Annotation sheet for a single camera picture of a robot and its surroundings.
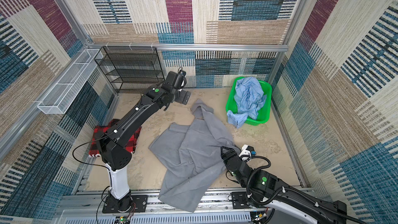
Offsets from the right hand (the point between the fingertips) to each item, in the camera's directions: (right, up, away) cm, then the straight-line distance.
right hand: (220, 153), depth 76 cm
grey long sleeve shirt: (-14, -4, +8) cm, 17 cm away
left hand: (-21, +32, +5) cm, 38 cm away
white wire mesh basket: (-74, +25, -6) cm, 78 cm away
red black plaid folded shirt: (-71, +8, +18) cm, 74 cm away
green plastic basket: (+32, +17, +28) cm, 46 cm away
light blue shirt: (+22, +28, +26) cm, 44 cm away
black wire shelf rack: (-58, +49, +32) cm, 82 cm away
